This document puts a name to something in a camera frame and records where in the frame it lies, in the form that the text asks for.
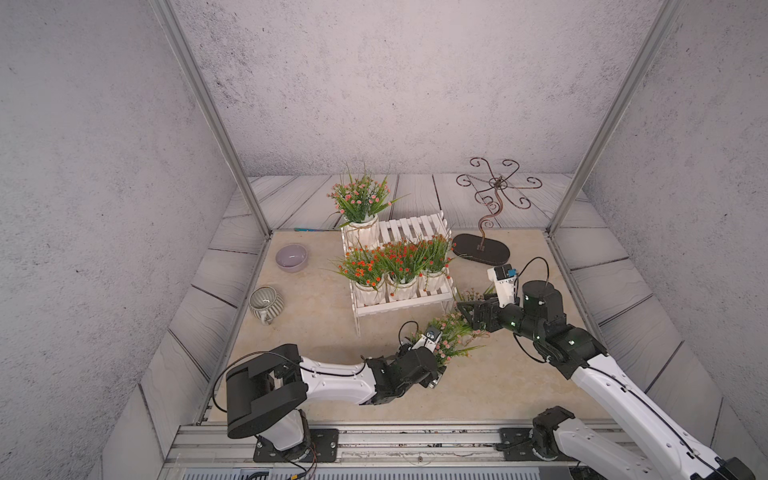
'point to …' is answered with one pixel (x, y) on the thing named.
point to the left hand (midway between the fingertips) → (436, 358)
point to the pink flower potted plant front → (456, 333)
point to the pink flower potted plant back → (469, 295)
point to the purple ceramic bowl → (291, 257)
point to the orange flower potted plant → (367, 268)
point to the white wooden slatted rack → (421, 227)
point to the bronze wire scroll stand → (485, 250)
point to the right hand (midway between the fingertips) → (474, 301)
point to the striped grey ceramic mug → (265, 303)
